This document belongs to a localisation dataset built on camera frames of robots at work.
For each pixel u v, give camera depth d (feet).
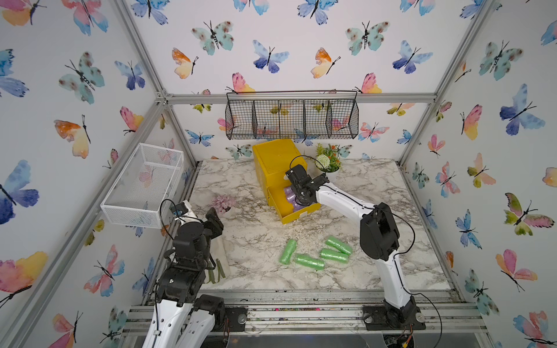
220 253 2.92
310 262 2.77
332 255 2.82
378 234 1.79
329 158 3.30
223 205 3.04
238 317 2.43
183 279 1.54
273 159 3.08
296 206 2.96
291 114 3.23
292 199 3.00
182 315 1.45
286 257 2.83
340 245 2.91
